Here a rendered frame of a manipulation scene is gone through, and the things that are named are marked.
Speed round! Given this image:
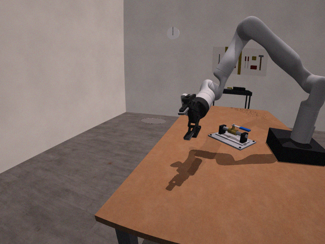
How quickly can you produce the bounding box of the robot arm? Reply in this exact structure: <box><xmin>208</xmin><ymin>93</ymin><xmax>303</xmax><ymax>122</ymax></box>
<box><xmin>196</xmin><ymin>16</ymin><xmax>325</xmax><ymax>144</ymax></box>

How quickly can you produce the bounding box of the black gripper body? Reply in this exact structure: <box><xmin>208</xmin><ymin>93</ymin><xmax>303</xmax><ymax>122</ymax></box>
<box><xmin>187</xmin><ymin>97</ymin><xmax>209</xmax><ymax>123</ymax></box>

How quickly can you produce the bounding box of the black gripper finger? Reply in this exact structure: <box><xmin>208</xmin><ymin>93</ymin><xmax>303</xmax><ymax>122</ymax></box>
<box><xmin>184</xmin><ymin>115</ymin><xmax>201</xmax><ymax>140</ymax></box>
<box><xmin>178</xmin><ymin>94</ymin><xmax>199</xmax><ymax>115</ymax></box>

